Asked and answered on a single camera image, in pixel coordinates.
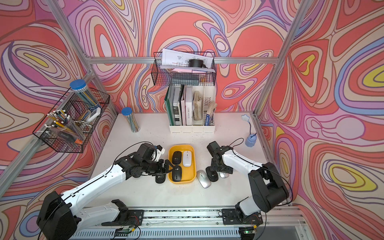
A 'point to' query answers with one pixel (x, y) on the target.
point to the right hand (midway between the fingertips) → (222, 172)
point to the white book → (189, 105)
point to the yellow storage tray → (188, 173)
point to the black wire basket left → (85, 118)
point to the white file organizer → (194, 107)
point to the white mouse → (187, 158)
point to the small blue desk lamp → (251, 138)
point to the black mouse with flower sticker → (212, 175)
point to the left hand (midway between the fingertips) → (172, 170)
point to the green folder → (169, 103)
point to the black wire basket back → (161, 76)
